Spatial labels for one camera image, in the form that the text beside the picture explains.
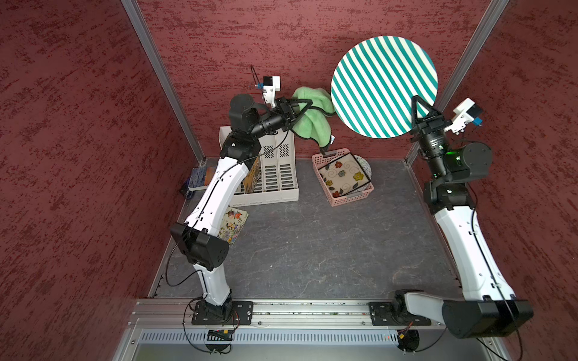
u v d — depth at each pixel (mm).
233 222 970
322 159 1148
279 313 757
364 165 1063
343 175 1078
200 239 438
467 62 831
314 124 623
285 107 546
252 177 1025
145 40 774
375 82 541
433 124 474
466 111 487
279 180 1122
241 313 746
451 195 479
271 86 576
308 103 590
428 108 516
